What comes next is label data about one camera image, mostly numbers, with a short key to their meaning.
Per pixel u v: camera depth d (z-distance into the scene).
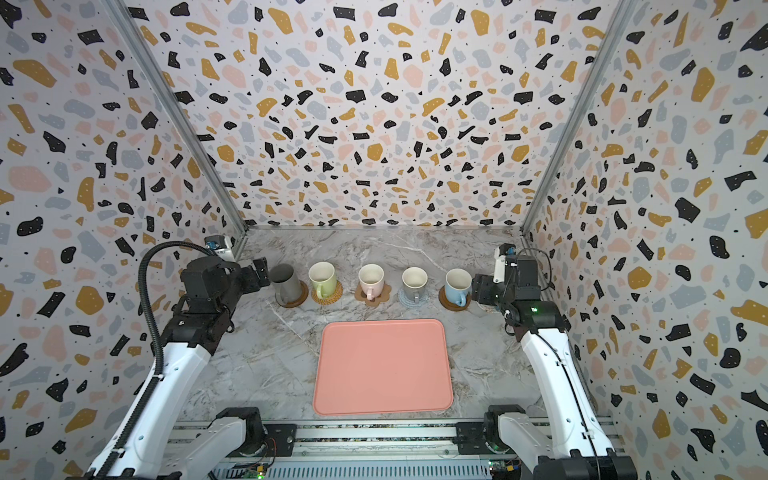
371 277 0.99
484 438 0.74
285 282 0.91
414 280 0.98
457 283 0.97
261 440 0.72
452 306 0.97
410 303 1.00
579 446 0.38
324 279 0.93
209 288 0.52
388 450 0.73
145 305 0.46
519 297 0.56
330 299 1.00
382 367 0.85
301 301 1.00
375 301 0.99
